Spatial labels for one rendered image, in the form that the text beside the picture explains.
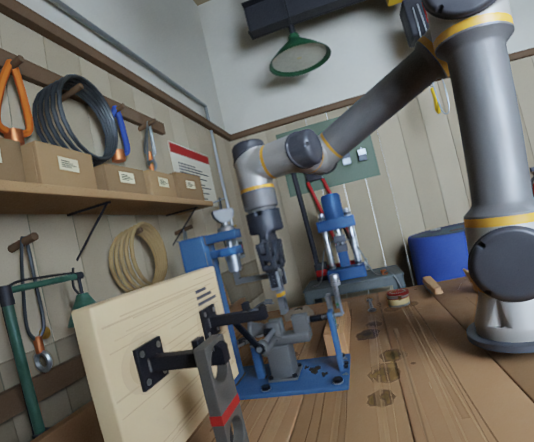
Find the brown wooden wall peg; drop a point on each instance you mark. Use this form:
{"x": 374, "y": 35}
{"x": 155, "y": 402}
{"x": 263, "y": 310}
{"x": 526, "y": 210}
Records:
{"x": 22, "y": 242}

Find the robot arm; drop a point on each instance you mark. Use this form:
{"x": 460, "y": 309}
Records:
{"x": 488, "y": 138}

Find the grey wall conduit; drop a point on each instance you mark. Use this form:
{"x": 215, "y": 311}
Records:
{"x": 156, "y": 69}

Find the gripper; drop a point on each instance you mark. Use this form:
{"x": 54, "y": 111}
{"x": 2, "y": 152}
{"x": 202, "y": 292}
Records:
{"x": 264, "y": 223}

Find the green stand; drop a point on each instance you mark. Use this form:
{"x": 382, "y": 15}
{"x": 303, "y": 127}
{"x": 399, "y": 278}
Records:
{"x": 18, "y": 350}

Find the blue sling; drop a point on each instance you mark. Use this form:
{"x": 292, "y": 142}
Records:
{"x": 122, "y": 131}

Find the blue drum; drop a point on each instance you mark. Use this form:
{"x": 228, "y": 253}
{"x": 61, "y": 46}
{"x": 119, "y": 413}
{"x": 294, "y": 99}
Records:
{"x": 437, "y": 253}

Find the black rig rod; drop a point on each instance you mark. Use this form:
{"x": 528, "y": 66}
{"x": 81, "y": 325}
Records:
{"x": 250, "y": 337}

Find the grey machine base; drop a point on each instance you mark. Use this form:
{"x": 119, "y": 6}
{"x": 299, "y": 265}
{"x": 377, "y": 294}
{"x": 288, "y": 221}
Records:
{"x": 377, "y": 281}

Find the grey link with red band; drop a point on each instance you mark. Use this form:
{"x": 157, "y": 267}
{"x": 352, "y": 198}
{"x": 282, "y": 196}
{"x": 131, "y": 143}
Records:
{"x": 218, "y": 392}

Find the green notice board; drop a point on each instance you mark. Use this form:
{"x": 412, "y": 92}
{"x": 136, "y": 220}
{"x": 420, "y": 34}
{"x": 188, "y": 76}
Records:
{"x": 368, "y": 170}

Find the green ceiling lamp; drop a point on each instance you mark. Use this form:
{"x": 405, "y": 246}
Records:
{"x": 300, "y": 55}

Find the grey sling with thimble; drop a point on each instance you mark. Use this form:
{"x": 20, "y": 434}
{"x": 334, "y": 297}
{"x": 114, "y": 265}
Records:
{"x": 43, "y": 362}

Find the red and white sign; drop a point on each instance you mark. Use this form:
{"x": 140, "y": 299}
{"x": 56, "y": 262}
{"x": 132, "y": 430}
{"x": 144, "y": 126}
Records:
{"x": 193, "y": 168}

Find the wooden wedge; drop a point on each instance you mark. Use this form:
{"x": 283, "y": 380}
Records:
{"x": 433, "y": 285}

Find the wooden wall shelf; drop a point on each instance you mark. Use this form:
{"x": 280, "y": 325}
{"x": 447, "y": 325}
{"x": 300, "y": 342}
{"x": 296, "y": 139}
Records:
{"x": 64, "y": 196}

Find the grey rig pillar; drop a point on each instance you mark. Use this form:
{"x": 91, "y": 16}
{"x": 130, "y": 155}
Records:
{"x": 282, "y": 362}

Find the green cone shade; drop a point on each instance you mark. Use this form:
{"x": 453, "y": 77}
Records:
{"x": 82, "y": 306}

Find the black rack peg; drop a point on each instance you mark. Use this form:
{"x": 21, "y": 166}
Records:
{"x": 174, "y": 360}
{"x": 230, "y": 318}

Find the grey handwheel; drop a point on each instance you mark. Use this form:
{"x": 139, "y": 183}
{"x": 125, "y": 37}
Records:
{"x": 222, "y": 217}

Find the wooden block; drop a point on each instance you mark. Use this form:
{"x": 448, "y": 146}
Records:
{"x": 343, "y": 329}

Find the black pole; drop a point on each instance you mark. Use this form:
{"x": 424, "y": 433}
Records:
{"x": 304, "y": 216}

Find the grey link with yellow band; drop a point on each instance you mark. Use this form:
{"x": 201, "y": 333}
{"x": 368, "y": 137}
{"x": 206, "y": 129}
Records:
{"x": 283, "y": 302}

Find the blue press machine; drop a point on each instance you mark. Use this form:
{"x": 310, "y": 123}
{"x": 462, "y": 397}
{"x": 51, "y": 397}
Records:
{"x": 336, "y": 230}

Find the red and cream tin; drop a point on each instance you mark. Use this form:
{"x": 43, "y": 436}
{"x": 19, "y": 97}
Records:
{"x": 397, "y": 298}

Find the brown wall peg rail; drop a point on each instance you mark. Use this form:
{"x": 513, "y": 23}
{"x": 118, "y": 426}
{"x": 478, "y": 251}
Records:
{"x": 41, "y": 76}

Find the silver screw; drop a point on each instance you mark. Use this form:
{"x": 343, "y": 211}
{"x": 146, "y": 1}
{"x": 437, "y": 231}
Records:
{"x": 233, "y": 260}

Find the black ceiling beam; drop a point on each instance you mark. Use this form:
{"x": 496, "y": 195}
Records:
{"x": 294, "y": 16}

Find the grey hanging tool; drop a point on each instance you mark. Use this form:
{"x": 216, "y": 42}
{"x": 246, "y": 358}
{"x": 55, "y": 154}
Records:
{"x": 150, "y": 147}

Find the beige wooden rack board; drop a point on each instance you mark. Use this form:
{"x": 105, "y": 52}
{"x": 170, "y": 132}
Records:
{"x": 124, "y": 332}

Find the grey bolt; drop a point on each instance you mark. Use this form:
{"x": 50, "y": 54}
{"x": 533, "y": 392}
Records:
{"x": 370, "y": 305}

